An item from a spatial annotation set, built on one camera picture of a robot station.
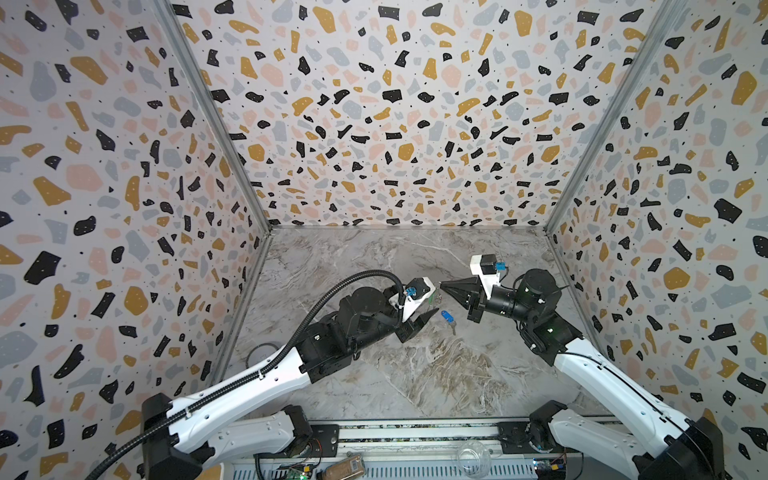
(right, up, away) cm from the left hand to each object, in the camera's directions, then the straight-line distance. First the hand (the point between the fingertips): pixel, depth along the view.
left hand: (432, 293), depth 63 cm
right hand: (+3, +2, +2) cm, 4 cm away
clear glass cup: (+11, -41, +9) cm, 43 cm away
